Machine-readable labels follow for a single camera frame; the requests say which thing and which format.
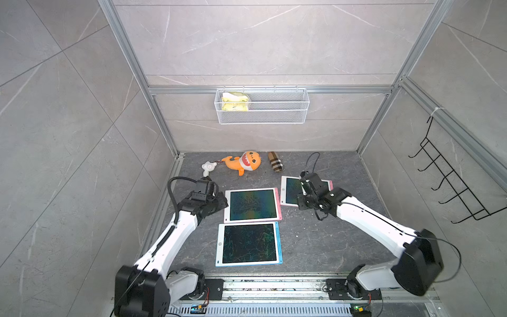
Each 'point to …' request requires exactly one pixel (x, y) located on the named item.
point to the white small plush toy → (208, 167)
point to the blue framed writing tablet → (249, 244)
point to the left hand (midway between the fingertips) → (223, 198)
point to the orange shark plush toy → (249, 160)
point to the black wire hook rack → (439, 166)
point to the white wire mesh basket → (261, 105)
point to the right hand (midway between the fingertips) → (302, 198)
